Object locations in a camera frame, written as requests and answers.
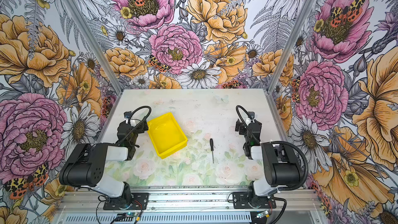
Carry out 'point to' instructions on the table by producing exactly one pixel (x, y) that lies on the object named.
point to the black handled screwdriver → (212, 148)
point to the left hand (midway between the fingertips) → (138, 121)
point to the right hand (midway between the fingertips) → (246, 123)
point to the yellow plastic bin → (166, 135)
